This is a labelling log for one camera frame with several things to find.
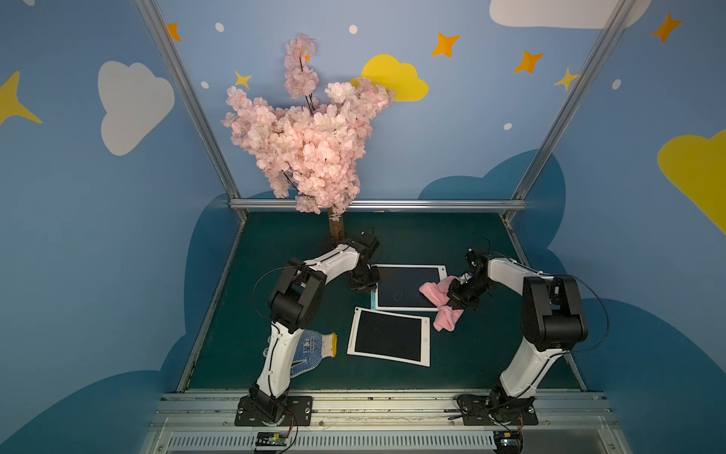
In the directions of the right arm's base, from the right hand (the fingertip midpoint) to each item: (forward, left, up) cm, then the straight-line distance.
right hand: (448, 303), depth 94 cm
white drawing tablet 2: (-12, +20, -2) cm, 23 cm away
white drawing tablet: (+5, +16, +1) cm, 17 cm away
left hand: (+5, +25, 0) cm, 25 cm away
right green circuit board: (-37, -12, -4) cm, 39 cm away
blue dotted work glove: (-18, +44, -1) cm, 47 cm away
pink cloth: (+3, +4, +1) cm, 5 cm away
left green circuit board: (-41, +50, -2) cm, 65 cm away
